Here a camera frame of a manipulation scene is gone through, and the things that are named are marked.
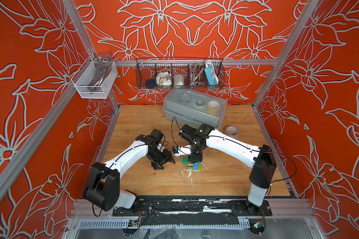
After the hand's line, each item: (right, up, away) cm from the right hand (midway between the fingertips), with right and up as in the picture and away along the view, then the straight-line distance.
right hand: (190, 157), depth 78 cm
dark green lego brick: (-3, -2, 0) cm, 3 cm away
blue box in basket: (+15, +46, +10) cm, 49 cm away
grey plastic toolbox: (+5, +28, +15) cm, 32 cm away
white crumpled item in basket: (-16, +46, +14) cm, 51 cm away
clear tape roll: (+32, +12, +25) cm, 42 cm away
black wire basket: (-5, +51, +18) cm, 54 cm away
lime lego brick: (+6, -7, +5) cm, 11 cm away
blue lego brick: (+4, -6, +4) cm, 8 cm away
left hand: (-10, -4, +2) cm, 11 cm away
